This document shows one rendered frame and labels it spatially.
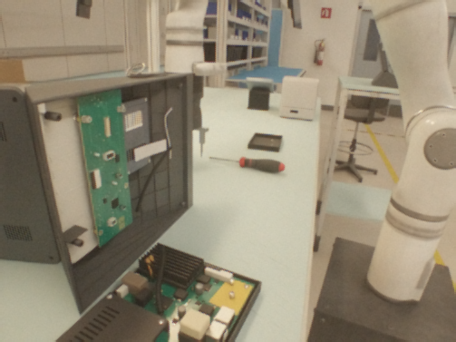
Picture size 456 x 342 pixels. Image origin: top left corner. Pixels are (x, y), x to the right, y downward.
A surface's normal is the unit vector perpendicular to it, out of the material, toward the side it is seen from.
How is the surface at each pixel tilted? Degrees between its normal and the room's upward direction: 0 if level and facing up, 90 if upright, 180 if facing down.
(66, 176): 90
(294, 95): 90
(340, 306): 0
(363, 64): 90
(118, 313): 0
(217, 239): 0
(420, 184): 91
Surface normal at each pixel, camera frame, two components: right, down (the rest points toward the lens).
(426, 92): -0.25, 0.63
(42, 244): -0.02, 0.39
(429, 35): 0.05, 0.69
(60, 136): 0.93, 0.18
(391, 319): 0.04, -0.92
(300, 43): -0.29, 0.37
